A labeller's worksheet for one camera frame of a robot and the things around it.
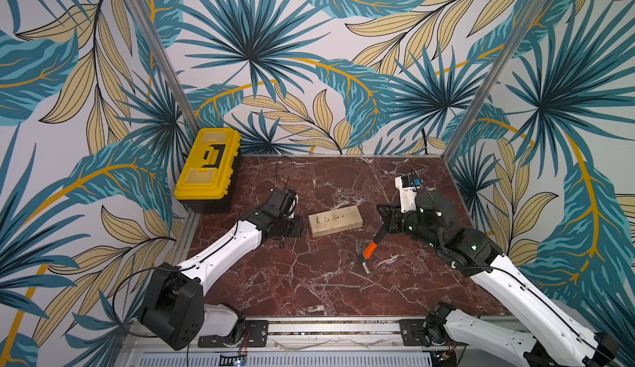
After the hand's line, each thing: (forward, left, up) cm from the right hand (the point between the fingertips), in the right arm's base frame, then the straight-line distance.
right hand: (379, 206), depth 68 cm
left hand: (+3, +23, -18) cm, 29 cm away
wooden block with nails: (+11, +7, -26) cm, 29 cm away
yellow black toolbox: (+19, +57, -12) cm, 61 cm away
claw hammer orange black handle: (-8, +2, -13) cm, 15 cm away
